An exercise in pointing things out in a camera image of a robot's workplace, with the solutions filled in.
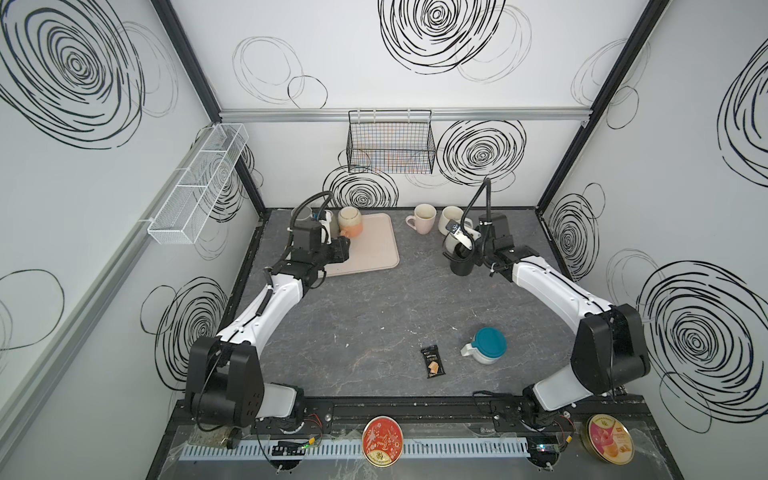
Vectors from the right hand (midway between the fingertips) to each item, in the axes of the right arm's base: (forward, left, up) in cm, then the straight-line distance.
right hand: (469, 234), depth 89 cm
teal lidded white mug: (-29, -3, -12) cm, 31 cm away
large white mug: (+18, +3, -10) cm, 20 cm away
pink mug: (+15, +12, -10) cm, 22 cm away
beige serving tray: (+11, +30, -21) cm, 38 cm away
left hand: (-4, +37, +2) cm, 37 cm away
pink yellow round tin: (-49, -27, -15) cm, 58 cm away
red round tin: (-50, +25, -15) cm, 58 cm away
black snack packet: (-31, +11, -18) cm, 38 cm away
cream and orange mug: (+14, +38, -11) cm, 42 cm away
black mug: (-1, -1, -13) cm, 13 cm away
